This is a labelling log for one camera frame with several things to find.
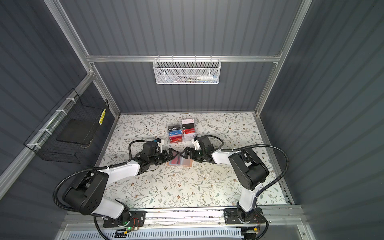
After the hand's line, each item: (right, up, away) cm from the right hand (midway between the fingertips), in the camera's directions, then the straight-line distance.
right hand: (187, 157), depth 92 cm
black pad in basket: (-56, +17, -16) cm, 60 cm away
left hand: (-7, +2, -3) cm, 8 cm away
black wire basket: (-59, +30, -14) cm, 68 cm away
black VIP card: (-10, +18, +10) cm, 23 cm away
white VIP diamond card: (+1, +12, +10) cm, 15 cm away
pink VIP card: (0, +23, +10) cm, 25 cm away
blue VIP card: (-9, +15, +10) cm, 20 cm away
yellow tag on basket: (-47, +24, -9) cm, 54 cm away
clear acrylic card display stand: (-3, +15, +10) cm, 19 cm away
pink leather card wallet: (-5, -3, +1) cm, 6 cm away
